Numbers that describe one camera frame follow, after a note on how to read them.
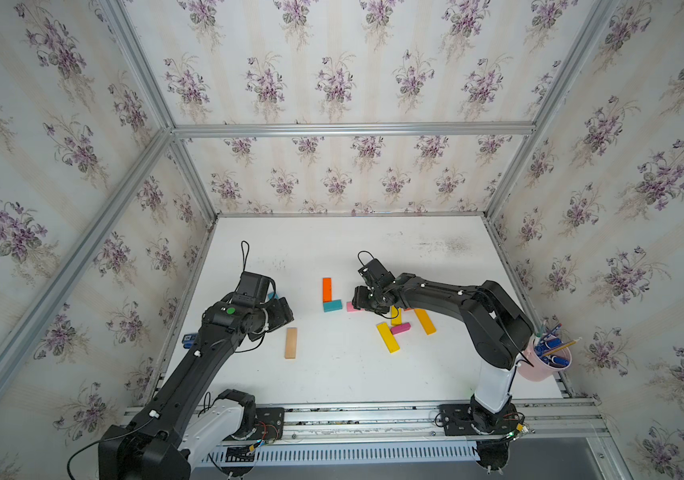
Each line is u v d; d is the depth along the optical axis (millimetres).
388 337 878
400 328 885
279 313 713
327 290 980
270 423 726
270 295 954
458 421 723
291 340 878
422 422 750
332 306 947
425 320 902
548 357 761
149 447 370
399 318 785
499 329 492
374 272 746
